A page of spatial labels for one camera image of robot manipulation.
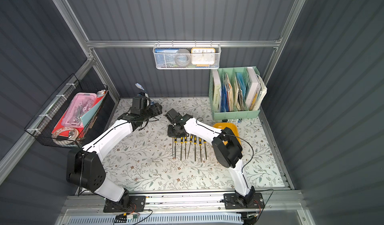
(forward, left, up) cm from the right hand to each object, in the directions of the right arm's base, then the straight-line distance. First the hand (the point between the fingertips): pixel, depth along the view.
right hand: (174, 132), depth 91 cm
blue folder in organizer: (+20, -32, +9) cm, 38 cm away
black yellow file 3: (-2, -10, -9) cm, 13 cm away
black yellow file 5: (-2, -4, -9) cm, 10 cm away
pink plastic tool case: (+2, +45, +24) cm, 50 cm away
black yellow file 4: (-2, -7, -8) cm, 11 cm away
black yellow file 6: (-2, 0, -8) cm, 9 cm away
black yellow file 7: (-4, +2, -10) cm, 11 cm away
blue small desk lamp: (+26, +23, +14) cm, 38 cm away
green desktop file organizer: (+16, -41, -3) cm, 44 cm away
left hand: (+9, +10, +13) cm, 19 cm away
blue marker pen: (+14, -43, -8) cm, 46 cm away
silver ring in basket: (-15, +48, +22) cm, 55 cm away
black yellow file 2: (-2, -13, -9) cm, 16 cm away
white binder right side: (+19, -54, +17) cm, 60 cm away
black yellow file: (-3, -16, -9) cm, 19 cm away
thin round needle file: (-2, -19, -9) cm, 22 cm away
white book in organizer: (+22, -27, +14) cm, 38 cm away
